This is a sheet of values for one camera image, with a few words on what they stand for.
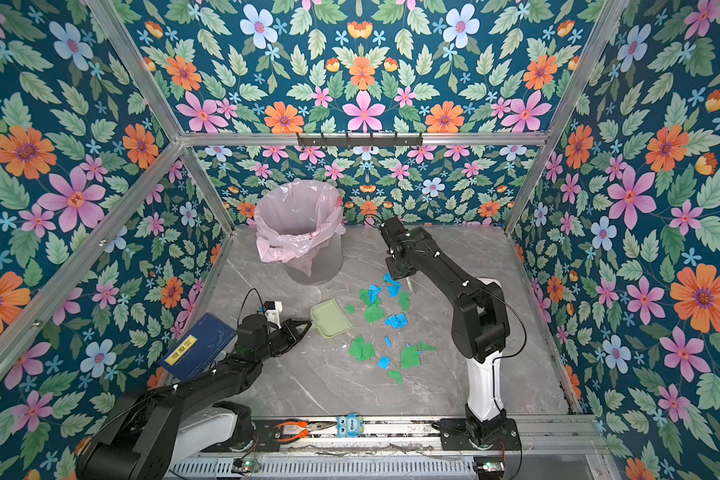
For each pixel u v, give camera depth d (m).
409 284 0.94
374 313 0.96
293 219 1.01
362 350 0.88
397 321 0.93
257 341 0.69
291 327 0.78
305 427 0.75
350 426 0.74
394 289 1.01
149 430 0.42
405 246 0.64
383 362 0.86
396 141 0.91
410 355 0.87
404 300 0.99
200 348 0.89
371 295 1.01
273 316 0.80
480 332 0.51
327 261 1.08
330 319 0.93
